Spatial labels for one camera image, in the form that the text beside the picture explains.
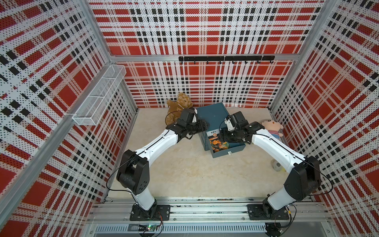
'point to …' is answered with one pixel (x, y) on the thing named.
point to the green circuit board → (151, 227)
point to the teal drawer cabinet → (214, 114)
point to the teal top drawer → (233, 147)
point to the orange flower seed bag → (214, 138)
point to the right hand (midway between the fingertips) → (225, 137)
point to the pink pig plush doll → (273, 128)
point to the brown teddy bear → (174, 108)
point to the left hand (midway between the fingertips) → (207, 125)
